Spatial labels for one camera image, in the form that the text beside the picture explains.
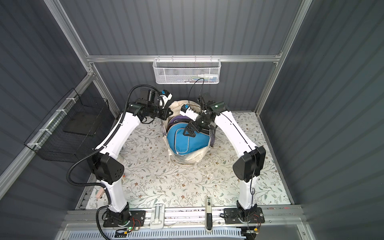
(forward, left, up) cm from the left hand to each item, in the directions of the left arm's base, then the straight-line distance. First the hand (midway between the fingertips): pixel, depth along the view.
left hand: (173, 112), depth 81 cm
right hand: (-7, -10, -3) cm, 13 cm away
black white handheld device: (-45, -18, -25) cm, 54 cm away
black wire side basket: (-11, +50, -1) cm, 51 cm away
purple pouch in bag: (+6, -2, -12) cm, 13 cm away
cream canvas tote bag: (+1, 0, +1) cm, 2 cm away
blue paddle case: (-13, -5, -13) cm, 18 cm away
